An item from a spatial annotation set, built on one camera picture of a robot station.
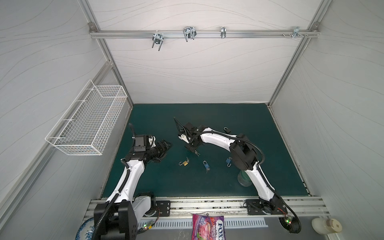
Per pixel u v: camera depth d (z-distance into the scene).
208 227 0.67
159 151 0.72
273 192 0.64
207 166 0.88
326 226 0.63
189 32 0.77
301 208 0.75
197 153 0.93
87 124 0.69
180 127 0.78
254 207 0.71
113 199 0.41
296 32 0.76
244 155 0.57
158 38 0.79
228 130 1.04
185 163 0.88
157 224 0.70
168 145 0.75
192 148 0.86
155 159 0.70
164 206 0.74
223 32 0.78
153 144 0.70
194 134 0.73
